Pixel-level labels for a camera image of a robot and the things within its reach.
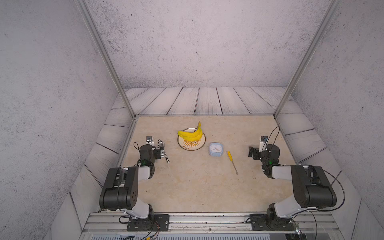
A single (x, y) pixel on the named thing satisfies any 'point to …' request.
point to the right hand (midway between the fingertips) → (258, 145)
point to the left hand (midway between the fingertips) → (155, 145)
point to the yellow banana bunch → (191, 136)
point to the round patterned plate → (194, 145)
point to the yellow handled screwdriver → (231, 158)
